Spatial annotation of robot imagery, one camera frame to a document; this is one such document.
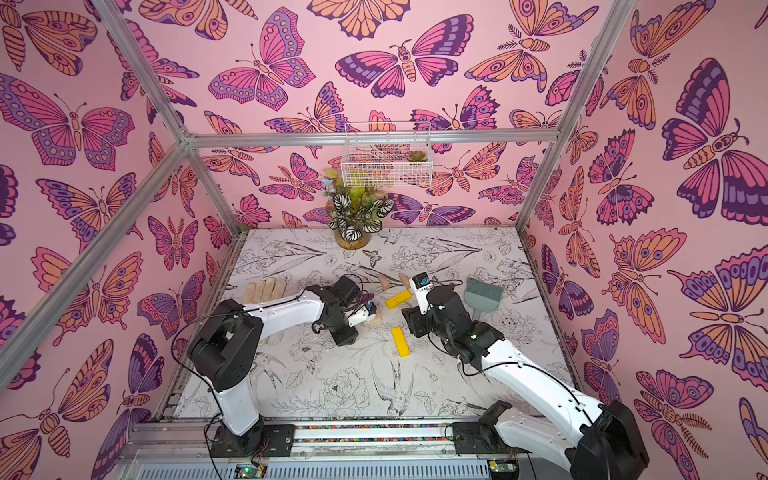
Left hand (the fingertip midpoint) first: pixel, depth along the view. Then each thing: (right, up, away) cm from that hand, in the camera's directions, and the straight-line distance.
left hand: (353, 333), depth 93 cm
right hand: (+18, +11, -13) cm, 25 cm away
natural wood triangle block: (+10, +15, +10) cm, 20 cm away
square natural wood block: (+8, +6, -6) cm, 11 cm away
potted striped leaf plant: (-1, +39, +8) cm, 40 cm away
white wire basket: (+11, +56, +13) cm, 59 cm away
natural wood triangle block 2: (+17, +16, +11) cm, 26 cm away
